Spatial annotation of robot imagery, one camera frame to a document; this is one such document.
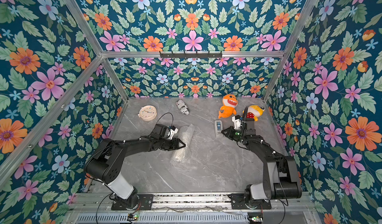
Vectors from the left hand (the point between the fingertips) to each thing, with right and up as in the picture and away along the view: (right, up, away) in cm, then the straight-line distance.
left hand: (184, 145), depth 90 cm
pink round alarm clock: (-29, +20, +18) cm, 39 cm away
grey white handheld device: (+22, +10, +8) cm, 25 cm away
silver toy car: (-3, +23, +20) cm, 31 cm away
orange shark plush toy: (+32, +28, +17) cm, 46 cm away
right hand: (+25, +10, -2) cm, 27 cm away
